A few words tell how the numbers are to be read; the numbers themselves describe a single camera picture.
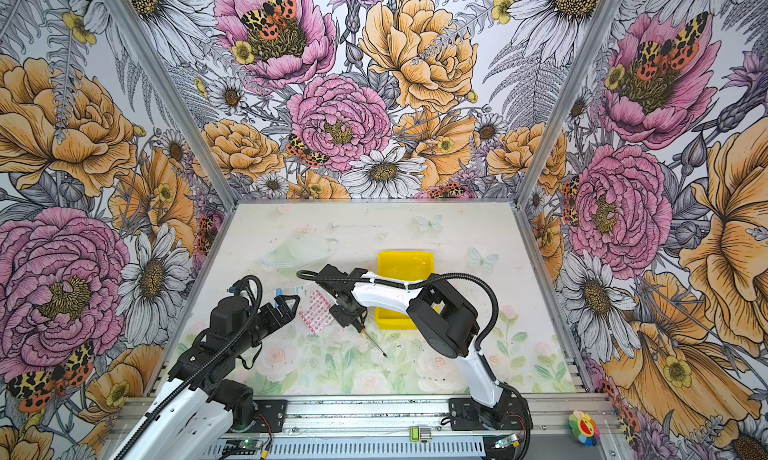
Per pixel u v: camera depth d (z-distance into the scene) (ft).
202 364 1.70
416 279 1.84
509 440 2.35
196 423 1.91
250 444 2.33
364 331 2.87
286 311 2.30
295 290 3.17
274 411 2.46
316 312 3.01
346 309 2.54
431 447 2.13
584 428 2.34
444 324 1.70
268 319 2.26
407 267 3.62
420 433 2.27
